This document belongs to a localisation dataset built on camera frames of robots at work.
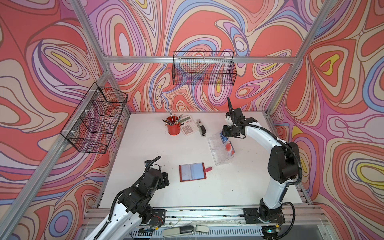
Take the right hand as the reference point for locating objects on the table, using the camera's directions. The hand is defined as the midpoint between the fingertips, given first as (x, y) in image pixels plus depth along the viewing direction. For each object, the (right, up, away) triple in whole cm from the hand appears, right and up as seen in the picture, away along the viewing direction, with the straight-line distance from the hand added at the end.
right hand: (226, 135), depth 94 cm
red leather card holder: (-22, -22, -5) cm, 32 cm away
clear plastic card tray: (-3, -9, 0) cm, 9 cm away
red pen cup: (-35, +3, +12) cm, 37 cm away
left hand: (-37, -21, -14) cm, 44 cm away
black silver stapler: (-15, +4, +10) cm, 18 cm away
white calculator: (-24, +6, +15) cm, 29 cm away
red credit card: (+1, -7, -6) cm, 9 cm away
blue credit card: (-2, -2, 0) cm, 2 cm away
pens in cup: (-35, +10, +8) cm, 38 cm away
